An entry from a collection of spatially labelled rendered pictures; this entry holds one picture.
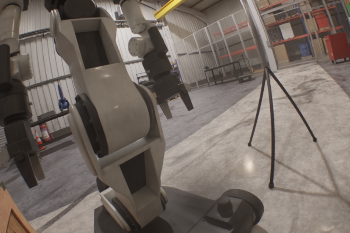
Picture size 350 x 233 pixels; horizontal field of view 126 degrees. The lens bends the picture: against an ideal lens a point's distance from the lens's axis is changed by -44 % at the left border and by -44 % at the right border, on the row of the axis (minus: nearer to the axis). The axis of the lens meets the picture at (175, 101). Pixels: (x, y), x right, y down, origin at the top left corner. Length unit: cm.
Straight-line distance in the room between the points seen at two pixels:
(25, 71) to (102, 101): 21
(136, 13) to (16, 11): 41
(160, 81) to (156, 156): 23
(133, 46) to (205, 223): 62
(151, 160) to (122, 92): 18
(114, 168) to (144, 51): 36
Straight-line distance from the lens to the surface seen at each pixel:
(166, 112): 55
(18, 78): 42
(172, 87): 47
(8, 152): 35
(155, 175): 43
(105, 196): 65
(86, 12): 50
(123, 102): 31
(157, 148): 38
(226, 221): 53
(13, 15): 53
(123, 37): 956
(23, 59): 42
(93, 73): 33
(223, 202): 54
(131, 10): 61
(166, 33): 1104
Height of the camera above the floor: 64
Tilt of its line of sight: 6 degrees down
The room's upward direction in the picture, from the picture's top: 17 degrees counter-clockwise
